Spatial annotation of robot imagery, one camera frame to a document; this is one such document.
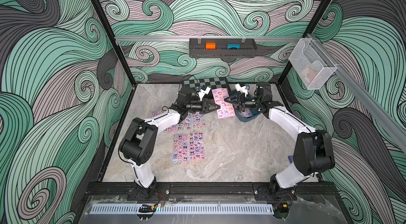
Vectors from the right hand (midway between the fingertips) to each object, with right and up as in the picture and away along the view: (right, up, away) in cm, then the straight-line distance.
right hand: (226, 103), depth 79 cm
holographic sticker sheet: (-15, -12, +19) cm, 27 cm away
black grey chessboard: (0, +13, +37) cm, 39 cm away
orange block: (-7, +34, +15) cm, 38 cm away
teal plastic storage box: (+16, -11, +19) cm, 27 cm away
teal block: (+9, +34, +15) cm, 38 cm away
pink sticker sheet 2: (-15, -27, +8) cm, 32 cm away
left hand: (-3, -2, -2) cm, 4 cm away
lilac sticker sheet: (-24, -26, +8) cm, 37 cm away
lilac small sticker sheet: (-22, -15, +18) cm, 32 cm away
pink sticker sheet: (0, -3, 0) cm, 3 cm away
